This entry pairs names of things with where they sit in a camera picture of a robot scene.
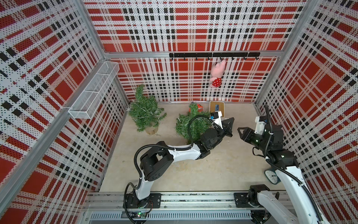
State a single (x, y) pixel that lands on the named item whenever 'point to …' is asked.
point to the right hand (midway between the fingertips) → (242, 130)
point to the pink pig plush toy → (216, 72)
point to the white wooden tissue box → (217, 106)
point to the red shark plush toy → (200, 108)
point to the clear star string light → (151, 116)
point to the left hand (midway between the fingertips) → (237, 119)
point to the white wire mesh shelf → (86, 104)
